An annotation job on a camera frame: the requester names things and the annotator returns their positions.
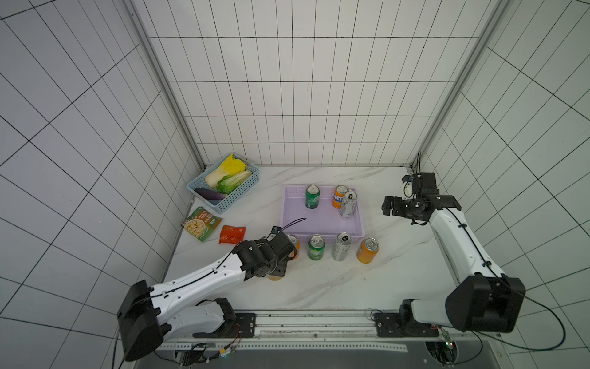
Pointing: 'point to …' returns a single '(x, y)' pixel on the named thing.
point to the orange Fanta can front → (296, 243)
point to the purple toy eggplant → (210, 194)
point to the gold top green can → (273, 277)
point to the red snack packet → (233, 235)
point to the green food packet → (200, 224)
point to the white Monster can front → (340, 249)
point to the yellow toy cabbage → (230, 166)
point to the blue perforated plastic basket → (220, 206)
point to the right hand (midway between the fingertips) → (386, 204)
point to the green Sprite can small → (316, 246)
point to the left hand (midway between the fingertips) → (269, 266)
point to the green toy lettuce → (228, 183)
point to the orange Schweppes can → (367, 250)
